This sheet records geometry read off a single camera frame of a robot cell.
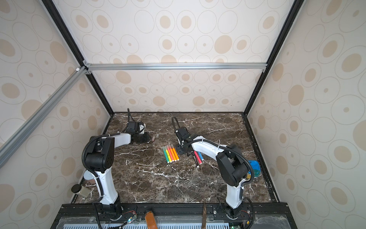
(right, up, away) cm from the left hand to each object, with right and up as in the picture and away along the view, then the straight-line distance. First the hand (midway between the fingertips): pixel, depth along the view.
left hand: (154, 135), depth 102 cm
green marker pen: (+9, -13, -8) cm, 17 cm away
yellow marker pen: (+10, -11, -7) cm, 17 cm away
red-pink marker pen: (+31, -14, -9) cm, 35 cm away
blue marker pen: (+33, -13, -8) cm, 36 cm away
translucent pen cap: (-1, -3, +1) cm, 3 cm away
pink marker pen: (+12, -12, -8) cm, 19 cm away
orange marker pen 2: (+15, -11, -7) cm, 20 cm away
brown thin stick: (+32, -40, -30) cm, 60 cm away
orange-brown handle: (+6, -40, -33) cm, 52 cm away
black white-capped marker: (+28, -14, -9) cm, 33 cm away
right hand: (+23, -8, -9) cm, 26 cm away
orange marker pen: (+14, -11, -7) cm, 19 cm away
